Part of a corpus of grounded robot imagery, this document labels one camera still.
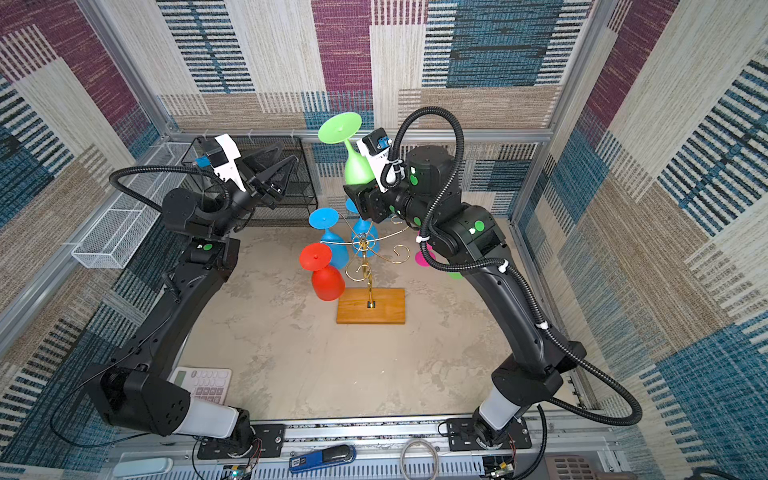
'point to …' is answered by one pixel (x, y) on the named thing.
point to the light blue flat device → (132, 467)
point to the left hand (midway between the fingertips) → (289, 147)
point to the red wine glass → (328, 283)
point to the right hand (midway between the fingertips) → (363, 184)
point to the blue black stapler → (325, 456)
